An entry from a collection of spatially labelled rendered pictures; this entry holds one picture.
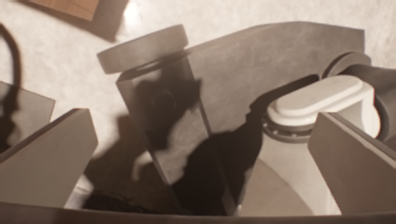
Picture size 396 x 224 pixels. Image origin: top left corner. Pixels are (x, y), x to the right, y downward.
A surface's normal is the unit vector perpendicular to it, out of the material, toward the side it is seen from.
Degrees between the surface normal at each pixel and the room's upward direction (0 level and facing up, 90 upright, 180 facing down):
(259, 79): 0
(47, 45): 0
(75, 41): 0
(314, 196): 90
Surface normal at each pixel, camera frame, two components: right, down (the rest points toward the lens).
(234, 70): 0.25, 0.33
